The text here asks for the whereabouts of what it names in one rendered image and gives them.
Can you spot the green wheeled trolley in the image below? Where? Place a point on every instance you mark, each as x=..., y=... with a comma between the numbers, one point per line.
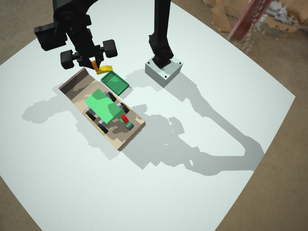
x=102, y=104

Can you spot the tan sloped ramp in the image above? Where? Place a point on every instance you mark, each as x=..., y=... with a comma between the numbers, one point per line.
x=79, y=87

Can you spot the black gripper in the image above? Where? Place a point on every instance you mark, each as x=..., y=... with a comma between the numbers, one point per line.
x=86, y=51

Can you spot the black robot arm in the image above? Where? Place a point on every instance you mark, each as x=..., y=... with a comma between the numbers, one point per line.
x=70, y=17

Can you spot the red-headed pin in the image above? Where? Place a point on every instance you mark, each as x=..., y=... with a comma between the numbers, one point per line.
x=124, y=118

